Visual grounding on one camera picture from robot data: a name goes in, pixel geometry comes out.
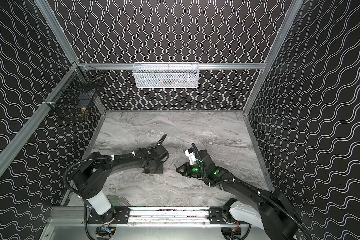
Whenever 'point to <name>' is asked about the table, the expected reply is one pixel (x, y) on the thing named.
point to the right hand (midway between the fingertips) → (176, 170)
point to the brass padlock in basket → (84, 111)
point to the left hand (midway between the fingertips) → (163, 172)
